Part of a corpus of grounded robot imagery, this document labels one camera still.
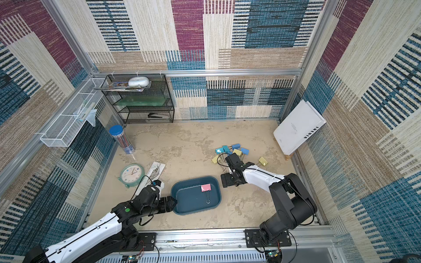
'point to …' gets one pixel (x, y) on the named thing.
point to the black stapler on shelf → (154, 115)
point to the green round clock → (131, 175)
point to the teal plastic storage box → (196, 194)
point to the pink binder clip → (206, 188)
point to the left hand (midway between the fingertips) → (172, 202)
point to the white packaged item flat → (153, 173)
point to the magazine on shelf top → (122, 86)
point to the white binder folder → (301, 122)
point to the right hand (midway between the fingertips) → (230, 178)
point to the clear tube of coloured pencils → (117, 132)
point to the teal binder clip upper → (224, 149)
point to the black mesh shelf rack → (138, 114)
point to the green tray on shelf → (144, 100)
